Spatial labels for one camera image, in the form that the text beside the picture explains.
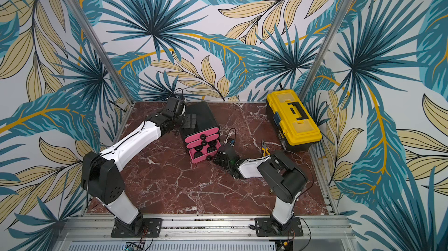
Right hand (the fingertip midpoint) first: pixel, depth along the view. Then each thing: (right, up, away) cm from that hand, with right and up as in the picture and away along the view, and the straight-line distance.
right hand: (213, 154), depth 93 cm
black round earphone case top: (-1, +3, +1) cm, 4 cm away
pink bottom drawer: (-4, +1, 0) cm, 4 cm away
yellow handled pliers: (+29, +2, +4) cm, 29 cm away
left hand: (-12, +18, -7) cm, 23 cm away
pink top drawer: (-5, +11, -9) cm, 15 cm away
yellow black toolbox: (+42, +15, -6) cm, 45 cm away
